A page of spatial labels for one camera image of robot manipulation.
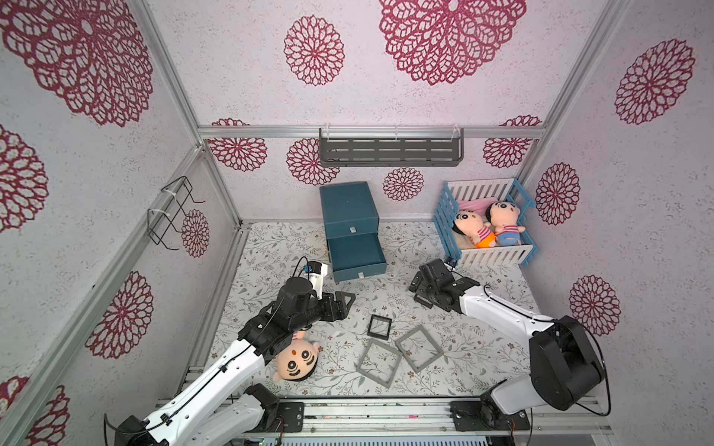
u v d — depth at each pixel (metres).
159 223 0.73
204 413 0.42
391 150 0.98
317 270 0.66
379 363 0.83
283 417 0.73
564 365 0.43
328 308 0.64
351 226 0.94
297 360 0.76
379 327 0.90
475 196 1.13
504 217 1.01
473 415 0.73
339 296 0.65
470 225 1.03
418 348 0.86
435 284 0.69
